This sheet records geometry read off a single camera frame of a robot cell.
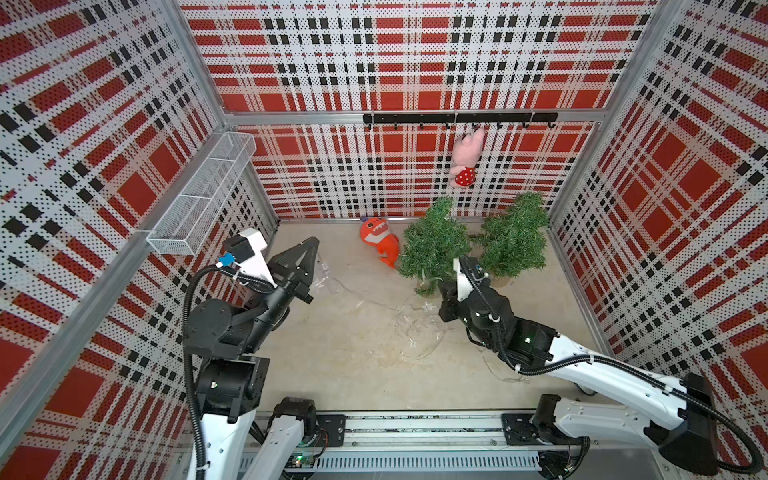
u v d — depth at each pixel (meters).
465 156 0.93
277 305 0.45
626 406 0.44
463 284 0.63
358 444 0.73
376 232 1.08
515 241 0.82
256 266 0.42
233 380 0.40
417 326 0.89
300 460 0.69
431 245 0.79
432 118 0.88
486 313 0.50
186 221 0.71
